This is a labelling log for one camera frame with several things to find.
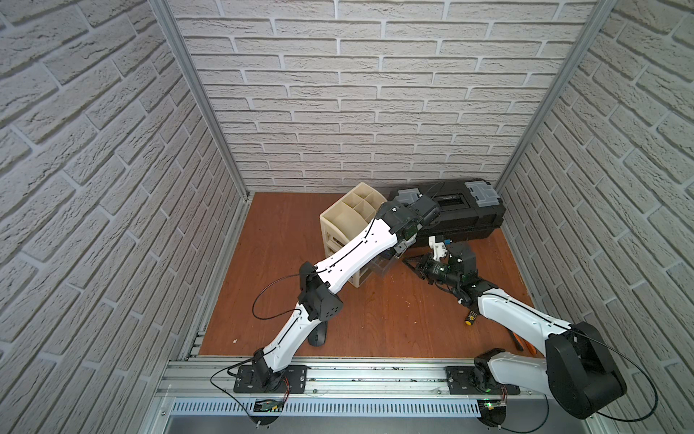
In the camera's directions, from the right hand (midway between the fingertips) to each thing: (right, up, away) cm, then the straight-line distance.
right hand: (405, 259), depth 82 cm
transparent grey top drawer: (-10, -1, -8) cm, 13 cm away
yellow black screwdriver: (+21, -19, +1) cm, 28 cm away
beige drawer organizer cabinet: (-18, +14, +1) cm, 23 cm away
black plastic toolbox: (+25, +16, +10) cm, 31 cm away
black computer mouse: (-27, -24, -2) cm, 36 cm away
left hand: (-3, +9, -2) cm, 10 cm away
